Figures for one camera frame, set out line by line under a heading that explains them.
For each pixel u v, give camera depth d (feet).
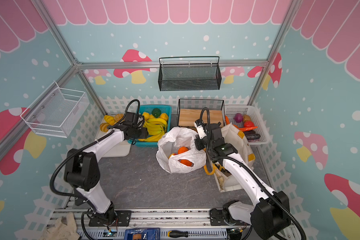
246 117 3.68
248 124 3.45
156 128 3.40
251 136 3.12
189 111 3.27
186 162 2.19
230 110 4.09
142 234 2.16
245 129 3.37
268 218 1.27
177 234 2.25
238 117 3.58
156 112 3.60
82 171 1.57
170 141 2.21
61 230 2.33
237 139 2.74
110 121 3.69
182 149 3.10
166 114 3.69
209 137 1.94
